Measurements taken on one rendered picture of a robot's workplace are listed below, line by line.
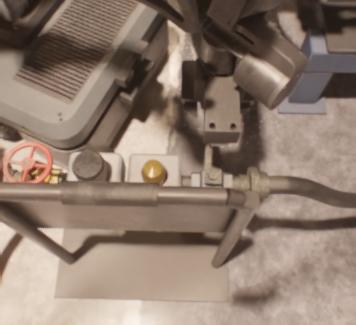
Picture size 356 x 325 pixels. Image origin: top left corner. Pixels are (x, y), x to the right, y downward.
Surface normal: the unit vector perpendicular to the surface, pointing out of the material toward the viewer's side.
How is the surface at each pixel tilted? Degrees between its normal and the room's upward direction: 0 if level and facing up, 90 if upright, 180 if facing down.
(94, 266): 0
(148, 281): 0
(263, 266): 0
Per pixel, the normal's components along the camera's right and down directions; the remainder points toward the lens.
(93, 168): 0.00, -0.41
